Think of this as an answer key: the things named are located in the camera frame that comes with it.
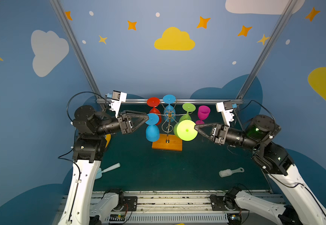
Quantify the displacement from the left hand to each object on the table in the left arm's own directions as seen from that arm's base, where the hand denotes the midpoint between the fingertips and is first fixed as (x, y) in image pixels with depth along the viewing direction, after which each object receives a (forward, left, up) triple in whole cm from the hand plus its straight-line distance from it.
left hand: (147, 115), depth 51 cm
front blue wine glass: (+9, 0, -23) cm, 24 cm away
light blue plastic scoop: (-5, +33, -48) cm, 58 cm away
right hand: (-5, -18, 0) cm, 19 cm away
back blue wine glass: (+26, -9, -15) cm, 32 cm away
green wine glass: (+21, -19, -16) cm, 33 cm away
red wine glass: (+23, -1, -15) cm, 27 cm away
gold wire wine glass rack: (+16, -10, -16) cm, 25 cm away
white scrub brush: (-4, -47, -47) cm, 67 cm away
